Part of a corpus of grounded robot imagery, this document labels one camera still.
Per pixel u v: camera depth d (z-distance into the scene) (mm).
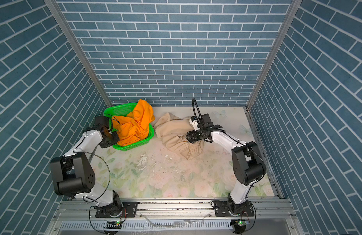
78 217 733
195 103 736
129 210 735
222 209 736
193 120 843
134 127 909
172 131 997
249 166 477
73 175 445
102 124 707
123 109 1083
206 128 718
